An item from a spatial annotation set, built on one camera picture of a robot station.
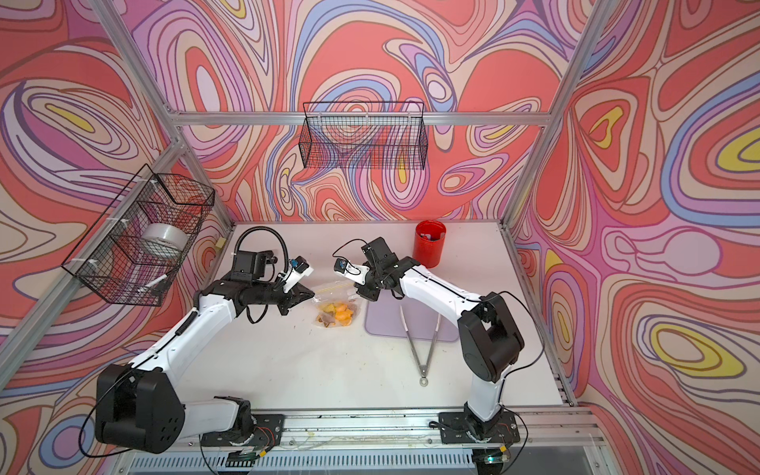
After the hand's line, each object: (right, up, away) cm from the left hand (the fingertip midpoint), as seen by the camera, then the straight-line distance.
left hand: (312, 293), depth 82 cm
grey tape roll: (-35, +15, -9) cm, 39 cm away
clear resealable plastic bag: (+6, -5, +11) cm, 14 cm away
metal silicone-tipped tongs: (+32, -21, 0) cm, 38 cm away
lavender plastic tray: (+20, -9, +9) cm, 24 cm away
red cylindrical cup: (+36, +15, +19) cm, 43 cm away
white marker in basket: (-36, +5, -10) cm, 38 cm away
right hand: (+14, +1, +6) cm, 15 cm away
